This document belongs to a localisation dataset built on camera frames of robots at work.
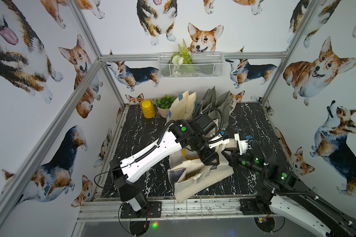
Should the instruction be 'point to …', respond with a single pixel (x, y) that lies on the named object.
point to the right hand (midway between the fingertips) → (220, 150)
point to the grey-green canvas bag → (222, 104)
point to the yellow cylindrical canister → (148, 108)
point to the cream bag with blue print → (182, 107)
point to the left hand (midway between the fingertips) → (217, 158)
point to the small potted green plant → (163, 104)
